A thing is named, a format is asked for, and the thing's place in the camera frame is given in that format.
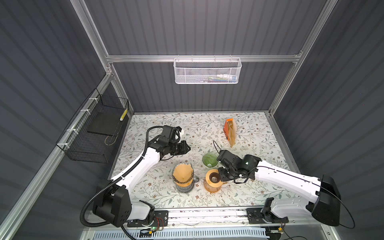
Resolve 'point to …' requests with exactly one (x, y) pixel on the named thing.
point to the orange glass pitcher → (211, 189)
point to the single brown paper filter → (183, 173)
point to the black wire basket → (91, 134)
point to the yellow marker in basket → (124, 114)
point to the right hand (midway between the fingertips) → (221, 177)
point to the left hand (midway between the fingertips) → (189, 148)
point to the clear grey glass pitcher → (188, 188)
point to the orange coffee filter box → (230, 130)
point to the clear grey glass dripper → (175, 165)
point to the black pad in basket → (107, 123)
